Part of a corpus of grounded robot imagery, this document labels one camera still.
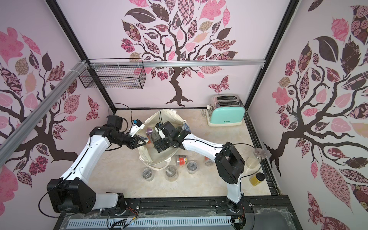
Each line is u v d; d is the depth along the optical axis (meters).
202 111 1.17
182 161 0.86
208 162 0.85
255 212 0.70
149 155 0.81
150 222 0.70
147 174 0.79
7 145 0.49
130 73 0.95
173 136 0.64
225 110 0.98
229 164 0.47
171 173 0.81
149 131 0.97
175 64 0.97
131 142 0.68
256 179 0.75
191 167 0.82
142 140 0.76
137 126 0.70
